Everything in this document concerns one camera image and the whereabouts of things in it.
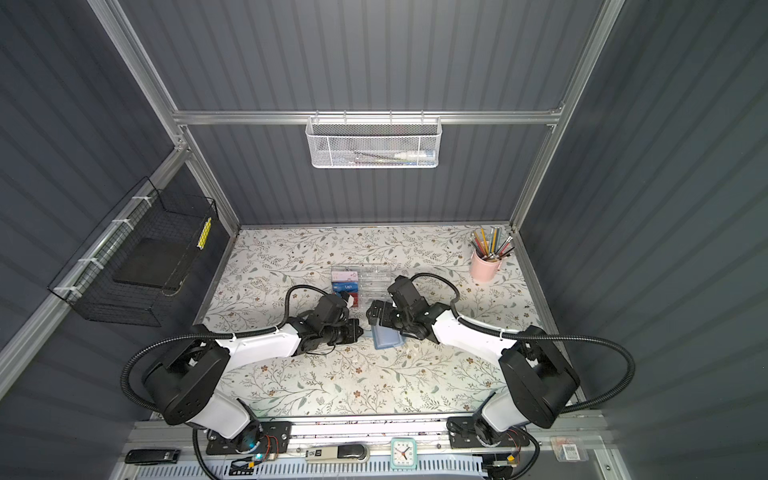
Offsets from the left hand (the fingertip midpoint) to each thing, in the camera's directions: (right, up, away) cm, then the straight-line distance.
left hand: (365, 330), depth 89 cm
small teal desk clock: (+11, -24, -19) cm, 32 cm away
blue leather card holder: (+6, -2, 0) cm, 6 cm away
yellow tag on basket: (-45, +29, -6) cm, 53 cm away
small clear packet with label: (+50, -24, -18) cm, 59 cm away
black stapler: (-48, -25, -19) cm, 58 cm away
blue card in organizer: (-5, +12, +8) cm, 15 cm away
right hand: (+5, +4, -3) cm, 7 cm away
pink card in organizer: (-7, +16, +8) cm, 19 cm away
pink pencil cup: (+39, +17, +13) cm, 45 cm away
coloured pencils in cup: (+41, +26, +12) cm, 50 cm away
